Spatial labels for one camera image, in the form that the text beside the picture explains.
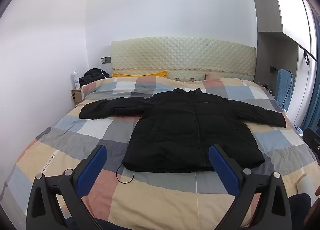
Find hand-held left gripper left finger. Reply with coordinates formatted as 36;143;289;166
26;144;108;230

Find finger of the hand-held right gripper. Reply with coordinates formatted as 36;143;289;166
302;127;320;162

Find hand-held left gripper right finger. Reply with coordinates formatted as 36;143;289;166
208;144;293;230

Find black puffer jacket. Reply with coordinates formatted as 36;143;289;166
79;88;287;185

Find blue curtain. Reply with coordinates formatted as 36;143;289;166
301;88;320;130

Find blue hanging towel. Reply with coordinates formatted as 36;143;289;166
275;69;293;109

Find person's leg in dark pants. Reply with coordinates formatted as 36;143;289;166
287;193;312;230

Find patchwork checked quilt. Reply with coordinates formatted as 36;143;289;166
0;76;320;228

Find wooden nightstand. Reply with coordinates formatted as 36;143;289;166
71;88;83;107

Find white spray bottle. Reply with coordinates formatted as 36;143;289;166
72;71;80;90

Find black bag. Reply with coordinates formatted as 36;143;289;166
79;68;110;86

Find beige floral pillow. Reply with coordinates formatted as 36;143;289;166
168;70;208;82

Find yellow pillow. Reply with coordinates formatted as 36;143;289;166
112;70;168;79

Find cream quilted headboard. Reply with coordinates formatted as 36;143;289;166
110;36;257;82

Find grey white wardrobe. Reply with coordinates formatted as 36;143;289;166
246;0;320;125

